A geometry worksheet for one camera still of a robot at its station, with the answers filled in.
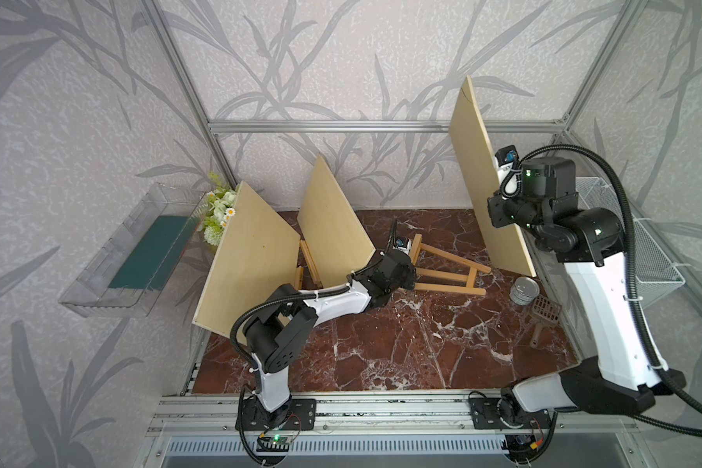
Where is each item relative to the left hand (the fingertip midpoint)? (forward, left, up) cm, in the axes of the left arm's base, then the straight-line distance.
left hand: (414, 267), depth 88 cm
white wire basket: (-16, -48, +22) cm, 55 cm away
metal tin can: (-4, -35, -6) cm, 36 cm away
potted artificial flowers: (+9, +55, +18) cm, 58 cm away
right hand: (-1, -15, +32) cm, 35 cm away
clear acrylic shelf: (-21, +70, +21) cm, 76 cm away
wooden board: (-2, +47, +6) cm, 47 cm away
